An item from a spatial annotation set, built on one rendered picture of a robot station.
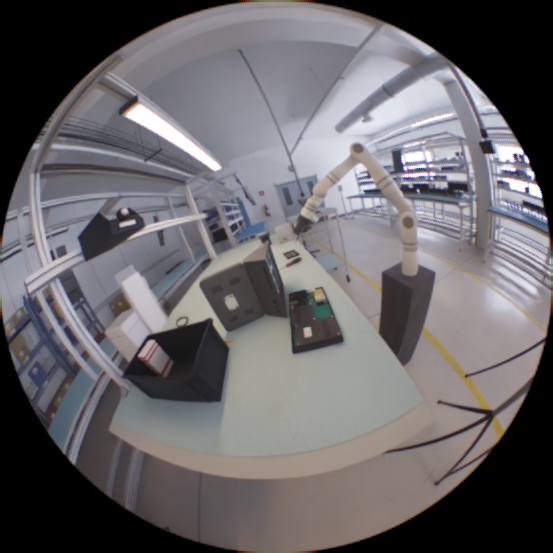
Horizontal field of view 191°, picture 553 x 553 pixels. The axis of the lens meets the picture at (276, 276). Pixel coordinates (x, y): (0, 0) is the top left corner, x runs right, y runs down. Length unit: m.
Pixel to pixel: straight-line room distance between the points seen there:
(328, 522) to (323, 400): 1.20
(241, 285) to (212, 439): 0.43
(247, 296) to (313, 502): 1.35
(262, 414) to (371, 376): 0.23
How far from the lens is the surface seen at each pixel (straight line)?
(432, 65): 3.65
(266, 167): 7.29
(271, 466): 0.36
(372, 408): 0.35
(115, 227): 0.56
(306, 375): 0.39
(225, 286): 0.51
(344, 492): 1.37
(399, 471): 1.41
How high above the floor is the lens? 1.34
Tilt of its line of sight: 24 degrees down
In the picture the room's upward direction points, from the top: 20 degrees counter-clockwise
